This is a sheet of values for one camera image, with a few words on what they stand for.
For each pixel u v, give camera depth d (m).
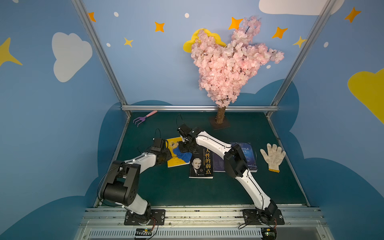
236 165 0.62
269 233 0.73
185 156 0.91
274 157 0.97
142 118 1.16
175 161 0.93
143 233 0.73
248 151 1.00
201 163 0.93
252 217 0.74
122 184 0.45
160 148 0.75
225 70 0.71
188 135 0.74
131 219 0.73
